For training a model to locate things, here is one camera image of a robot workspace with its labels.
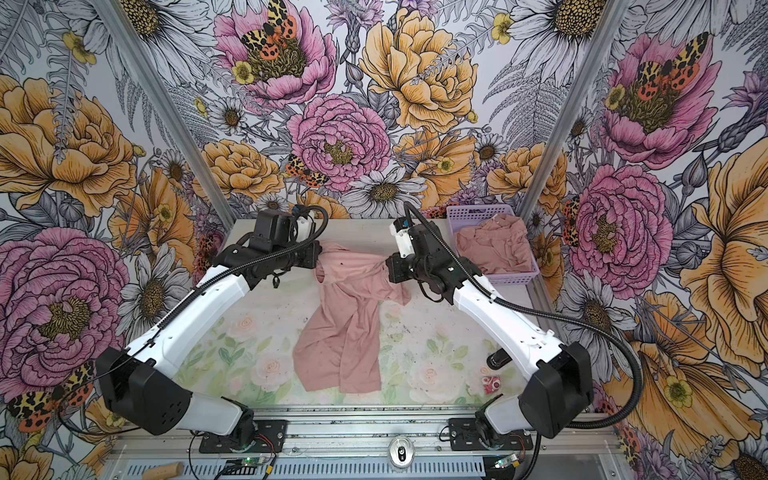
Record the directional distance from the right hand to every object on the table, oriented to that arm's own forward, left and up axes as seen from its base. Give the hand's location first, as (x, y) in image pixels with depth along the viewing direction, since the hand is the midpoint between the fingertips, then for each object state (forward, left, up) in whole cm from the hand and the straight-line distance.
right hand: (389, 270), depth 78 cm
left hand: (+4, +19, +1) cm, 20 cm away
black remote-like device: (-16, -29, -21) cm, 39 cm away
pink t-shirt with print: (-11, +15, -21) cm, 27 cm away
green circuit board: (-37, +33, -23) cm, 55 cm away
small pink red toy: (-23, -25, -19) cm, 39 cm away
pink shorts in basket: (+25, -40, -19) cm, 51 cm away
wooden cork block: (-39, +51, -20) cm, 68 cm away
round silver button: (-38, -2, -9) cm, 39 cm away
